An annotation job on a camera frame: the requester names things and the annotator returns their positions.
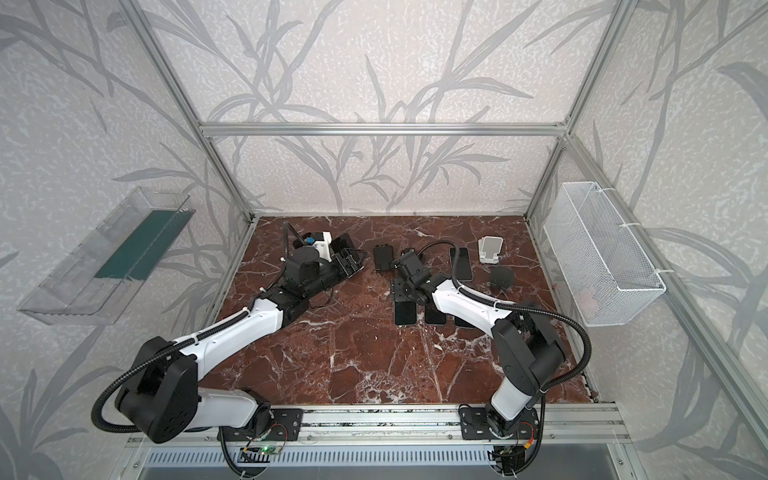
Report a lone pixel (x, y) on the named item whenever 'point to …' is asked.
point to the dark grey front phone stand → (501, 276)
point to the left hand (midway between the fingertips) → (366, 249)
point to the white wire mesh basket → (606, 273)
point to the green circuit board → (270, 450)
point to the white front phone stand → (489, 248)
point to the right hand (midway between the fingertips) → (403, 278)
